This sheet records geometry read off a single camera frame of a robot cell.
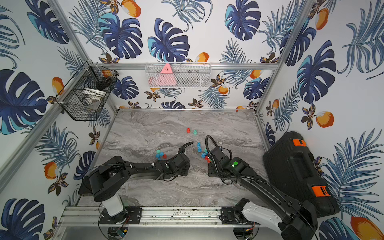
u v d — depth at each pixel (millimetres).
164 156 961
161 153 973
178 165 691
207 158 928
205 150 596
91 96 800
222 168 567
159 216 763
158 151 978
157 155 968
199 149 973
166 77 898
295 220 386
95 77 964
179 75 925
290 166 689
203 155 948
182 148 840
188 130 1071
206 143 605
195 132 1057
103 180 463
